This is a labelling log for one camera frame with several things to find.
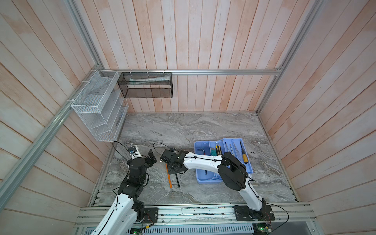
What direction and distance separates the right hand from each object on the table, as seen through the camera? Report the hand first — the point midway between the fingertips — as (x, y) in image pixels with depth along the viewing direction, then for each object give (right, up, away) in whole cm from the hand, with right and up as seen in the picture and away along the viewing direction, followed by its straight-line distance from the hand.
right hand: (172, 170), depth 90 cm
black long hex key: (+4, -5, -5) cm, 8 cm away
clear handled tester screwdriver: (+39, +13, -5) cm, 41 cm away
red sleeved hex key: (+21, +9, +6) cm, 24 cm away
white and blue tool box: (+29, +14, 0) cm, 32 cm away
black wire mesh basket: (-20, +58, +14) cm, 63 cm away
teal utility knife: (+26, +12, -1) cm, 28 cm away
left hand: (-15, +11, -9) cm, 20 cm away
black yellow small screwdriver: (+34, +15, -3) cm, 37 cm away
